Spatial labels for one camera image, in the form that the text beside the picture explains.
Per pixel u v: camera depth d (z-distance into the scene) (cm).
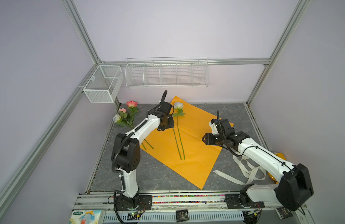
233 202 72
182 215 68
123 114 109
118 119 106
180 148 95
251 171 83
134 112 114
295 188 41
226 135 63
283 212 69
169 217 71
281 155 87
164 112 72
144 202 74
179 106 115
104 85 101
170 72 101
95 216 66
